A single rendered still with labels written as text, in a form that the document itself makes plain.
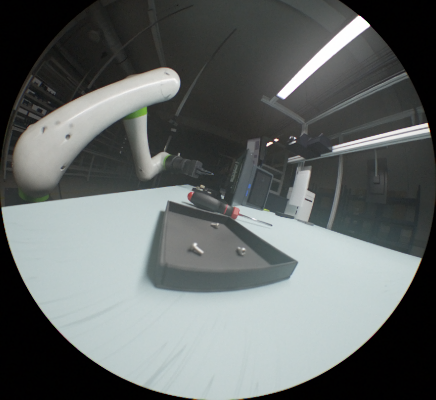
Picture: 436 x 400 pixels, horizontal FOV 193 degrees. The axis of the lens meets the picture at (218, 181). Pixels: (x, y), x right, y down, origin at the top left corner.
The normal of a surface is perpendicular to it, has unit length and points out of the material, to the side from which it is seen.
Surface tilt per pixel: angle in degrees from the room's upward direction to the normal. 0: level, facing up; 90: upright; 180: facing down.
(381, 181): 97
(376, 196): 97
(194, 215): 90
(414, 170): 90
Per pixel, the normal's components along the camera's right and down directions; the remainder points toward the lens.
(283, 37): -0.30, 0.95
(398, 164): -0.94, -0.31
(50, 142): 0.97, 0.03
